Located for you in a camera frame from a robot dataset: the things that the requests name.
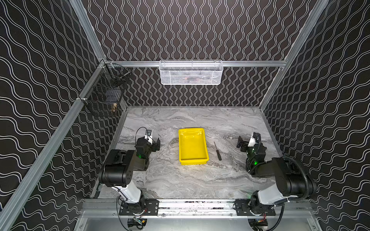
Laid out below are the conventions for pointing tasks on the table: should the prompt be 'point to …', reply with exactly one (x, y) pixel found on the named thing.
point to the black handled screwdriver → (218, 153)
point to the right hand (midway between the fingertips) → (248, 137)
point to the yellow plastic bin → (193, 149)
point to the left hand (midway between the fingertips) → (155, 136)
